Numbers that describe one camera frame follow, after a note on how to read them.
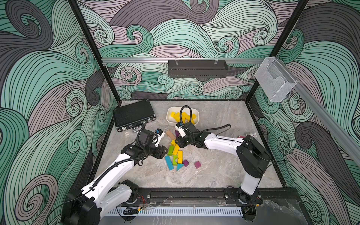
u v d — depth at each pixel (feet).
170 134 3.21
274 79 2.60
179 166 2.72
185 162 2.76
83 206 1.23
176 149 2.95
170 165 2.74
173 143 3.00
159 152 2.27
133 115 3.33
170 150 2.95
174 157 2.82
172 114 3.32
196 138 2.27
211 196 2.44
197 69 3.49
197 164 2.74
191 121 2.68
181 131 2.41
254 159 1.53
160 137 2.38
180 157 2.83
